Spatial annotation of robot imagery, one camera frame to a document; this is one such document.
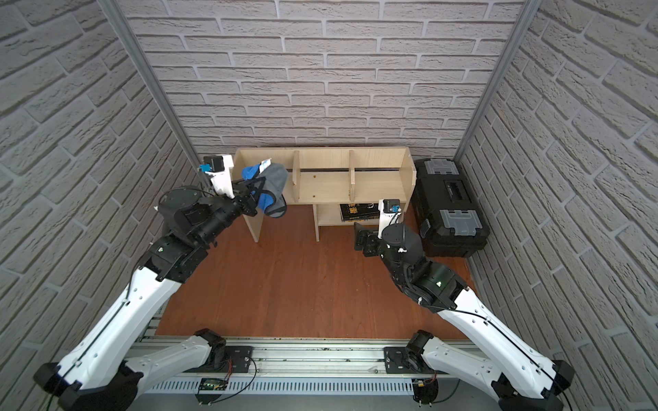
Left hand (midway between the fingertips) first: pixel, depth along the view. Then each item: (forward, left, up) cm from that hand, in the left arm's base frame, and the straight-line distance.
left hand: (257, 170), depth 61 cm
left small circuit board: (-41, +16, -49) cm, 66 cm away
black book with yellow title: (+11, -29, -30) cm, 43 cm away
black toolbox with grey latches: (+5, -59, -26) cm, 65 cm away
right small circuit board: (-42, -45, -44) cm, 76 cm away
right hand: (-7, -30, -12) cm, 33 cm away
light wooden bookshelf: (+16, -23, -20) cm, 35 cm away
